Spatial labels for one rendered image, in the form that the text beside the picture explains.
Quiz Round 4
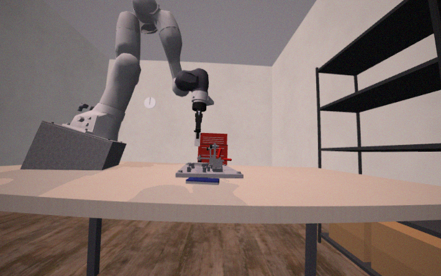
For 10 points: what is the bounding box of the blue rectangular plate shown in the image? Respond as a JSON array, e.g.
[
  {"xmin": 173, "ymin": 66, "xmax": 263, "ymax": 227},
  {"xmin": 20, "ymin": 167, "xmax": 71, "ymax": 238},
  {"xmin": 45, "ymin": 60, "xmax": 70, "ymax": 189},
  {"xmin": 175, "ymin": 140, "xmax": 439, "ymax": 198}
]
[{"xmin": 186, "ymin": 177, "xmax": 219, "ymax": 185}]

